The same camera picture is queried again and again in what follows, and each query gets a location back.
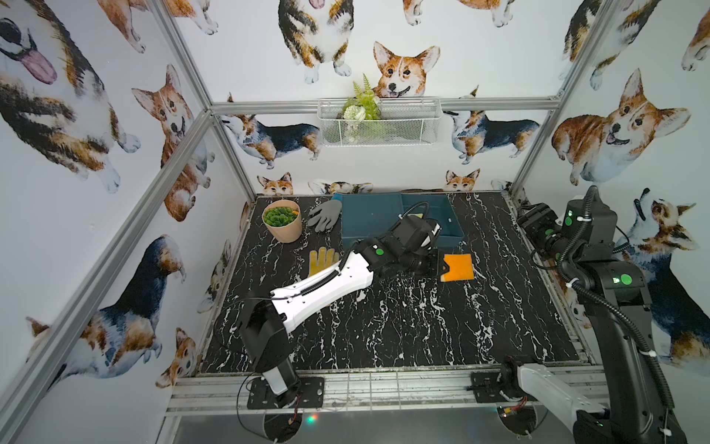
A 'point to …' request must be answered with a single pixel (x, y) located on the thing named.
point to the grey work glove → (325, 215)
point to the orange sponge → (460, 267)
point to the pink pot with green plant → (283, 219)
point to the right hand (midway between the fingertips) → (521, 210)
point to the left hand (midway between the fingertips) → (456, 269)
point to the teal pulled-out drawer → (435, 206)
